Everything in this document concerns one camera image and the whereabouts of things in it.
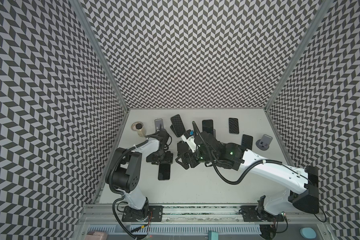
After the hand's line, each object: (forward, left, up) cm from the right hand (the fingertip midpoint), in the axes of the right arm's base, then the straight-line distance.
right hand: (183, 162), depth 67 cm
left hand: (+9, +12, -21) cm, 26 cm away
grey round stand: (+34, +18, -11) cm, 40 cm away
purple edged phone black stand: (+4, +12, -22) cm, 25 cm away
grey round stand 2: (+19, -50, -18) cm, 56 cm away
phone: (+27, -15, -9) cm, 32 cm away
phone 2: (+22, -41, -21) cm, 51 cm away
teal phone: (+35, -34, -20) cm, 53 cm away
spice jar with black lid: (+31, +30, -12) cm, 44 cm away
